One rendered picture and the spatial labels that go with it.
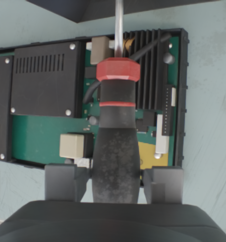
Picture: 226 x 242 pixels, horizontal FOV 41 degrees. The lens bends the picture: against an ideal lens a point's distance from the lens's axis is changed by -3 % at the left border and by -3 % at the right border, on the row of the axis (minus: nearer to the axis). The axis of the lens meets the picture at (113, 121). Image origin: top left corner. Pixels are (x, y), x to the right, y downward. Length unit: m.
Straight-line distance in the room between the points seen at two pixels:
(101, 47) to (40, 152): 0.13
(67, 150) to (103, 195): 0.11
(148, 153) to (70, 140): 0.07
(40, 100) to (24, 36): 0.10
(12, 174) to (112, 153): 0.23
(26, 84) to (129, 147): 0.18
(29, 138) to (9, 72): 0.07
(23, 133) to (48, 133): 0.04
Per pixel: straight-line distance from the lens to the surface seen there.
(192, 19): 0.27
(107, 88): 0.16
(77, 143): 0.26
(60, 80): 0.29
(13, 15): 0.40
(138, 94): 0.24
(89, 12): 0.31
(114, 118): 0.16
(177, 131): 0.24
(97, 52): 0.27
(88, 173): 0.16
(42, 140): 0.32
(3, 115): 0.34
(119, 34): 0.17
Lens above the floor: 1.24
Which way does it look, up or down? 60 degrees down
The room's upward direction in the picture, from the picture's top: 88 degrees counter-clockwise
